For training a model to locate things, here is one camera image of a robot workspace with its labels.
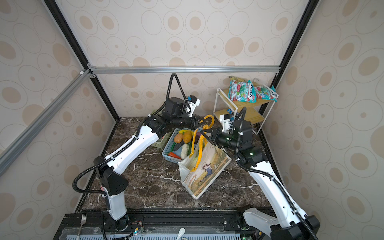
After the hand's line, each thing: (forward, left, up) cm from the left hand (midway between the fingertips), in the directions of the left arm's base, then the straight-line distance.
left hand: (209, 119), depth 68 cm
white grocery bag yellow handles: (-11, 0, -21) cm, 24 cm away
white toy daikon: (+2, +13, -33) cm, 35 cm away
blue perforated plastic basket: (+3, +24, -31) cm, 39 cm away
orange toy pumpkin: (+12, +12, -30) cm, 35 cm away
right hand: (-7, +4, -1) cm, 8 cm away
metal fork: (-36, +62, -36) cm, 80 cm away
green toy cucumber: (+6, +10, -35) cm, 37 cm away
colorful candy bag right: (+22, -33, -3) cm, 40 cm away
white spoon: (-41, +13, -35) cm, 56 cm away
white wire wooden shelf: (+27, -36, -23) cm, 51 cm away
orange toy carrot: (+1, +21, -34) cm, 40 cm away
